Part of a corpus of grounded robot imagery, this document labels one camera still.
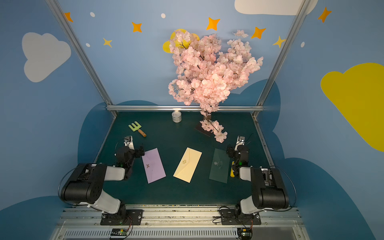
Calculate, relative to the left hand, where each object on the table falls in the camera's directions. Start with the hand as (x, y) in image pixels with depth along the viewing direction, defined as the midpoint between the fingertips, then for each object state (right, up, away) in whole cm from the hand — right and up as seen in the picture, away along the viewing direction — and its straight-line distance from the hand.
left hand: (134, 143), depth 94 cm
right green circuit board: (+63, -43, -21) cm, 79 cm away
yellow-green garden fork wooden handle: (-5, +9, +18) cm, 21 cm away
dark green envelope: (+55, -15, -1) cm, 57 cm away
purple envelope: (+13, -15, -1) cm, 20 cm away
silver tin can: (+25, +18, +21) cm, 37 cm away
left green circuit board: (+2, -41, -22) cm, 47 cm away
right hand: (+67, -1, +1) cm, 67 cm away
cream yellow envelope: (+34, -16, -2) cm, 37 cm away
